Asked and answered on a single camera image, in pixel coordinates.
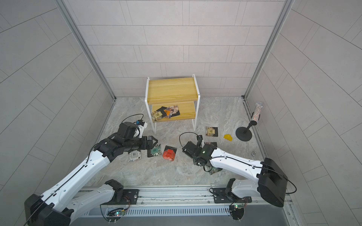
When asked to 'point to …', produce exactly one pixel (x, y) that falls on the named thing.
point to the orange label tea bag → (213, 143)
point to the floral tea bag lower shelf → (173, 109)
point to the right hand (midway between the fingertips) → (200, 159)
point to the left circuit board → (114, 214)
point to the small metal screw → (253, 153)
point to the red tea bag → (169, 153)
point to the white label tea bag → (134, 155)
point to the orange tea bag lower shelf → (168, 113)
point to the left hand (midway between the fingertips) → (155, 140)
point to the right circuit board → (237, 211)
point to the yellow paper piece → (228, 137)
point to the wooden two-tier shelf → (167, 92)
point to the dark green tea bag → (214, 170)
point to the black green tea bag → (156, 150)
